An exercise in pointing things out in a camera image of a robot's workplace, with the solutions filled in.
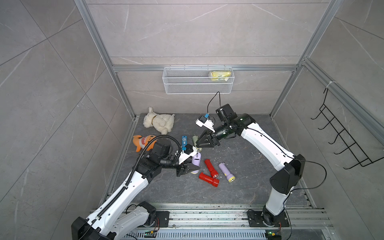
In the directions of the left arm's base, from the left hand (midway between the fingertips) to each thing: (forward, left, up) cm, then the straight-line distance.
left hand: (198, 161), depth 67 cm
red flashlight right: (+9, -7, -23) cm, 26 cm away
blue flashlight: (+26, +8, -22) cm, 35 cm away
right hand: (+7, -1, +4) cm, 8 cm away
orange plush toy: (+23, +36, -17) cm, 46 cm away
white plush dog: (+38, +23, -15) cm, 46 cm away
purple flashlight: (-3, +1, +7) cm, 7 cm away
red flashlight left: (-2, -9, -22) cm, 24 cm away
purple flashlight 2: (+1, -19, -22) cm, 29 cm away
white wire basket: (+58, -3, +5) cm, 58 cm away
